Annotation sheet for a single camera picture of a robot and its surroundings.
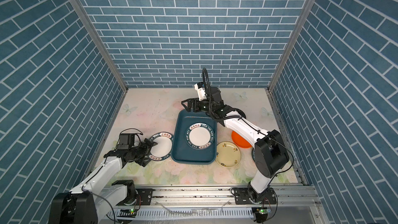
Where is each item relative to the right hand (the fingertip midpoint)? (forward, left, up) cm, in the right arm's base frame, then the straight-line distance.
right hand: (186, 100), depth 81 cm
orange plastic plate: (-9, -31, -24) cm, 40 cm away
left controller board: (-48, +22, -28) cm, 60 cm away
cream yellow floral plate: (-17, -24, -25) cm, 39 cm away
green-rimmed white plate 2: (-15, +15, -28) cm, 35 cm away
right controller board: (-43, -41, -26) cm, 64 cm away
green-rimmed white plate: (-7, -7, -25) cm, 27 cm away
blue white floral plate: (-16, -39, -26) cm, 49 cm away
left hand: (-19, +17, -21) cm, 33 cm away
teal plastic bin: (-20, +1, -22) cm, 30 cm away
